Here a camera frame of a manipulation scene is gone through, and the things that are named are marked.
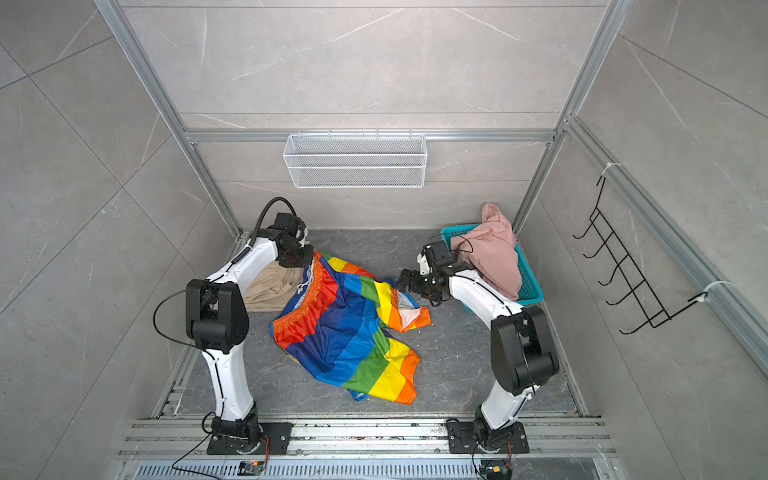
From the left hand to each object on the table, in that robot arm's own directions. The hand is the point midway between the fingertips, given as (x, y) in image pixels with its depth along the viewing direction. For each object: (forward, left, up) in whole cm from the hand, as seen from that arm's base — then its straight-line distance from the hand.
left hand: (309, 253), depth 98 cm
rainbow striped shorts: (-25, -10, -7) cm, 28 cm away
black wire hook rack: (-32, -80, +22) cm, 89 cm away
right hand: (-13, -33, -1) cm, 35 cm away
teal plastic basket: (-16, -71, -1) cm, 73 cm away
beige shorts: (-7, +13, -9) cm, 18 cm away
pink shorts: (-2, -60, +2) cm, 60 cm away
